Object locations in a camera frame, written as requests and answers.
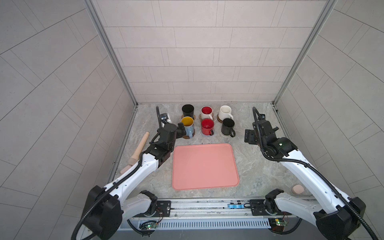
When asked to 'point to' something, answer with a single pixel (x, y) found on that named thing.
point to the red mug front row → (207, 126)
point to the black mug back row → (188, 110)
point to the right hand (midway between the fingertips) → (251, 133)
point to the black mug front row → (227, 128)
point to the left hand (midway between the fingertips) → (178, 122)
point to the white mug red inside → (206, 112)
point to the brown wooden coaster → (187, 137)
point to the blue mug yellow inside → (188, 122)
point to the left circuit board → (148, 225)
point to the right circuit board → (277, 223)
